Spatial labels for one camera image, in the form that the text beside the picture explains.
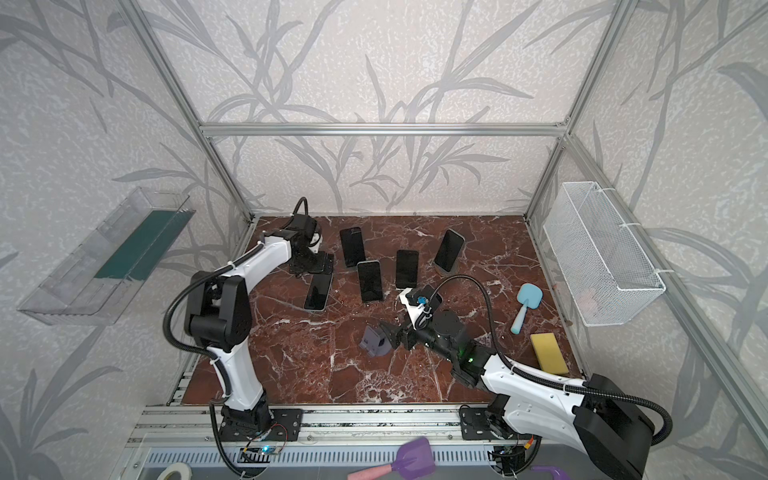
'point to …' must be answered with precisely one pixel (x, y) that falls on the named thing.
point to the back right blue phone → (449, 250)
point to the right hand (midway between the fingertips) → (392, 302)
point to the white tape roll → (184, 470)
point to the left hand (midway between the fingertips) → (325, 259)
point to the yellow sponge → (548, 352)
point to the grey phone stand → (375, 341)
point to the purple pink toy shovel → (414, 460)
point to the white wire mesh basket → (602, 271)
